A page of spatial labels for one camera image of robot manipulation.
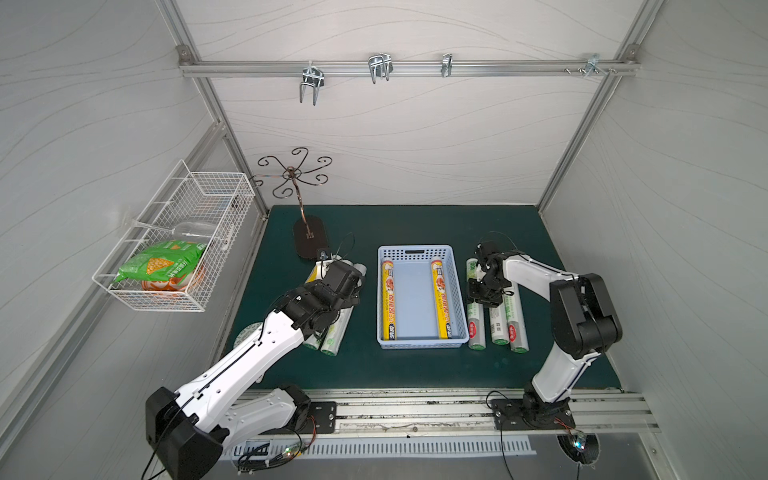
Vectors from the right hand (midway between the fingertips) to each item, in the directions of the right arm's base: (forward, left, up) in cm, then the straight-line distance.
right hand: (474, 299), depth 94 cm
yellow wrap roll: (-3, +27, +4) cm, 28 cm away
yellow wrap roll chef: (-3, +11, +3) cm, 11 cm away
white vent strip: (-42, +53, 0) cm, 68 cm away
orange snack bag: (-17, +72, +34) cm, 81 cm away
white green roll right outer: (-9, -11, +2) cm, 14 cm away
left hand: (-8, +41, +19) cm, 45 cm away
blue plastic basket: (-11, +19, +2) cm, 22 cm away
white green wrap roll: (-16, +47, +4) cm, 50 cm away
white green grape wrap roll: (-6, +1, +3) cm, 7 cm away
